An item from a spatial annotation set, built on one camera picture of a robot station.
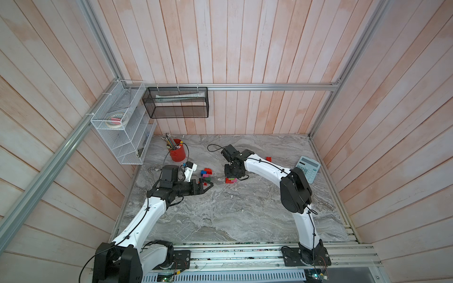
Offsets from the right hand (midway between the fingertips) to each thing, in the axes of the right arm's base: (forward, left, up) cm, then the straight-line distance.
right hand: (228, 174), depth 96 cm
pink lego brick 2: (-1, -4, -4) cm, 6 cm away
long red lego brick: (-3, 0, -3) cm, 4 cm away
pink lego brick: (+1, +13, -2) cm, 13 cm away
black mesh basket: (+39, +32, +20) cm, 54 cm away
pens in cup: (+14, +34, +10) cm, 38 cm away
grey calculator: (+8, -48, -3) cm, 49 cm away
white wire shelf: (0, +45, +25) cm, 51 cm away
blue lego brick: (+3, +14, -2) cm, 15 cm away
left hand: (-14, +10, +10) cm, 20 cm away
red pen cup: (+12, +30, +2) cm, 33 cm away
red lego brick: (+4, +11, -3) cm, 12 cm away
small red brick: (+14, -25, -4) cm, 29 cm away
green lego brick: (-1, +11, -3) cm, 12 cm away
